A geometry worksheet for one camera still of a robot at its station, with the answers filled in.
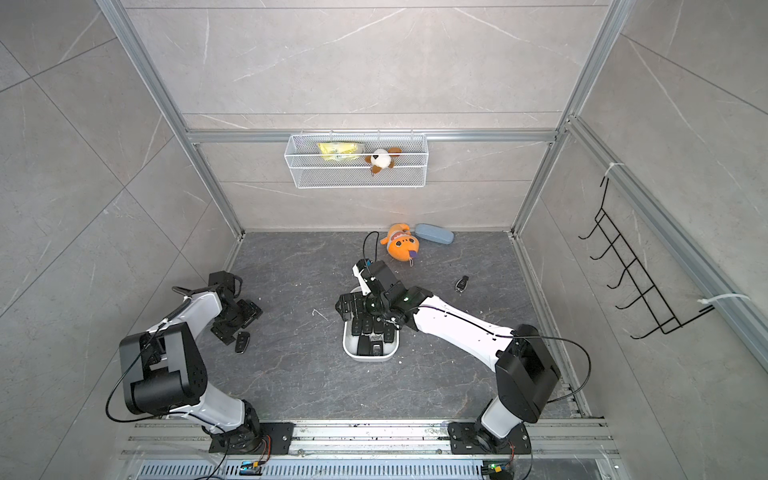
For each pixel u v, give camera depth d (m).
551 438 0.75
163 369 0.47
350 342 0.88
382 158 0.85
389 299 0.60
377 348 0.88
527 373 0.42
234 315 0.76
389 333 0.90
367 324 0.92
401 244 1.05
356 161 0.88
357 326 0.92
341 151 0.84
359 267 0.74
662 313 0.60
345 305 0.70
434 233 1.18
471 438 0.74
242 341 0.88
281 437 0.73
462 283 1.03
